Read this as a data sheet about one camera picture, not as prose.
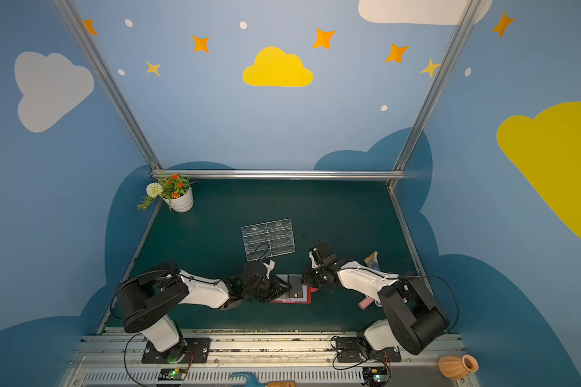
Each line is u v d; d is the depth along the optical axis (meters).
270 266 0.86
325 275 0.66
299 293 0.86
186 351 0.73
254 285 0.71
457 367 0.65
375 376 0.71
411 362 0.73
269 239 0.96
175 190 1.01
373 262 0.92
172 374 0.71
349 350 0.75
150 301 0.45
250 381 0.69
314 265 0.82
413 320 0.43
